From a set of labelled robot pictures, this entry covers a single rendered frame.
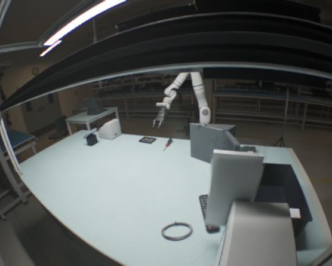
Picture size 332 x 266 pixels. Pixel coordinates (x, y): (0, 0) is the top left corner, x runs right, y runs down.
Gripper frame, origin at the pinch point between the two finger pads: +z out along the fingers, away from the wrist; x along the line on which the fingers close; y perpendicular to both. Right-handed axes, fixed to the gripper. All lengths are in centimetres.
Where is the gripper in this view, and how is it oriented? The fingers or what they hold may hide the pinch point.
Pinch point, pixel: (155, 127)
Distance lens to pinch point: 118.6
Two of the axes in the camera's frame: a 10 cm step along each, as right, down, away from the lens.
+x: -8.4, -1.3, 5.2
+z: -3.1, 9.1, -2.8
